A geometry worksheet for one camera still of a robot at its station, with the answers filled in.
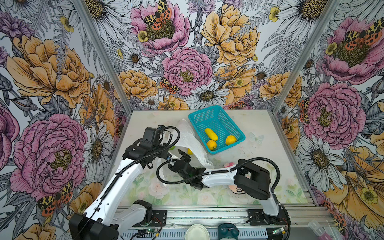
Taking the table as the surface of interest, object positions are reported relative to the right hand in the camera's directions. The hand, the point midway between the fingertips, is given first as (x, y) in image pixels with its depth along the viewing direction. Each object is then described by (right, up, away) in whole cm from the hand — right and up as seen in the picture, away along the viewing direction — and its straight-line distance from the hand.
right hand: (176, 156), depth 86 cm
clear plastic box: (+66, -29, -15) cm, 74 cm away
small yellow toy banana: (+21, +12, +17) cm, 30 cm away
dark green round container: (+24, -26, -22) cm, 42 cm away
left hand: (-6, +4, -8) cm, 11 cm away
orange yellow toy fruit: (+21, +6, +10) cm, 23 cm away
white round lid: (+11, -32, -15) cm, 37 cm away
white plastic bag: (+7, +10, -3) cm, 12 cm away
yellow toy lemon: (+33, +8, +12) cm, 36 cm away
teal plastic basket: (+26, +23, +30) cm, 45 cm away
